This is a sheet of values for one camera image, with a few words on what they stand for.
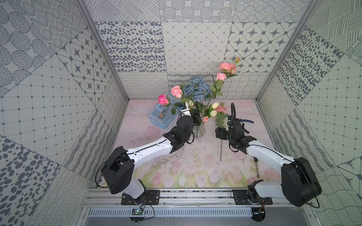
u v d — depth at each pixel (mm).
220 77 725
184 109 658
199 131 954
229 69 783
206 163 864
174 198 748
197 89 799
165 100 661
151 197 735
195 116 691
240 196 736
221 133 796
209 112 784
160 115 980
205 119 718
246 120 1074
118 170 424
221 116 1011
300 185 418
